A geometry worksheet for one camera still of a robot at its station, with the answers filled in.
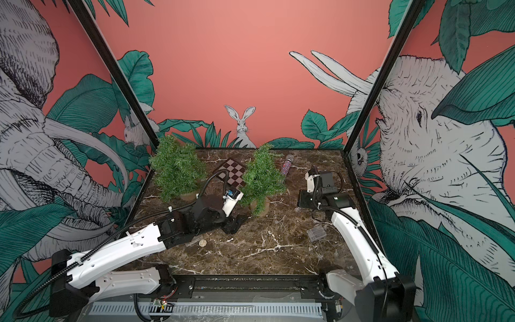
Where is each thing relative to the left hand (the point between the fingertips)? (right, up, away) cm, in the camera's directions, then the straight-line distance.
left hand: (243, 210), depth 71 cm
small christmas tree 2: (+7, +11, +2) cm, 14 cm away
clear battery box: (+31, -14, +17) cm, 38 cm away
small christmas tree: (-27, +15, +8) cm, 32 cm away
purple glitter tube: (+20, +16, +37) cm, 45 cm away
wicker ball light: (-18, -16, +12) cm, 27 cm away
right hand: (+21, +5, +9) cm, 24 cm away
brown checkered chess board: (-8, +13, +36) cm, 39 cm away
